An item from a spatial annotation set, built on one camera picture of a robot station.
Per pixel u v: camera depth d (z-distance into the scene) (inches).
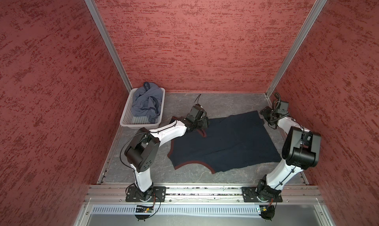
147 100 40.7
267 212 27.9
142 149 18.8
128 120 38.8
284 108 29.9
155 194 29.0
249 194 29.0
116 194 29.9
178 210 30.5
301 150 19.9
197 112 27.4
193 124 27.5
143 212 28.5
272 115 28.9
